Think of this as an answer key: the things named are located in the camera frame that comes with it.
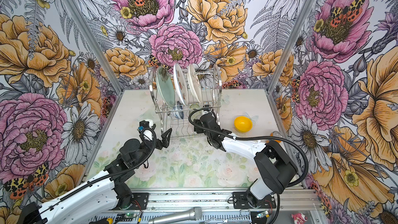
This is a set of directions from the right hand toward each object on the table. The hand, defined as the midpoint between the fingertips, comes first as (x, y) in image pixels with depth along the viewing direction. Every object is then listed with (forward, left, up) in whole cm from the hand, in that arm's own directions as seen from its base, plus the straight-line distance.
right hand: (200, 124), depth 88 cm
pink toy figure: (-43, -41, -8) cm, 60 cm away
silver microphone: (-41, +3, -8) cm, 41 cm away
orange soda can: (-6, -39, -3) cm, 40 cm away
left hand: (-9, +18, +8) cm, 21 cm away
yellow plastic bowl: (+5, -27, -9) cm, 29 cm away
